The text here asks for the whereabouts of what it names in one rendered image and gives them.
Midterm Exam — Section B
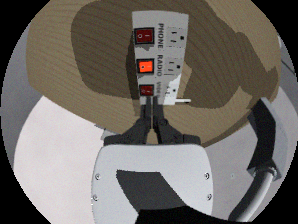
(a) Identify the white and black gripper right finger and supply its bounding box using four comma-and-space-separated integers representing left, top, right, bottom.
152, 96, 201, 146

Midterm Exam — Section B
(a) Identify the white power strip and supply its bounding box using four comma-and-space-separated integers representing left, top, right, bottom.
132, 10, 191, 105

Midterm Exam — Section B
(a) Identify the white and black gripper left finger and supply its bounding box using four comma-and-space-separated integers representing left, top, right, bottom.
103, 96, 151, 146

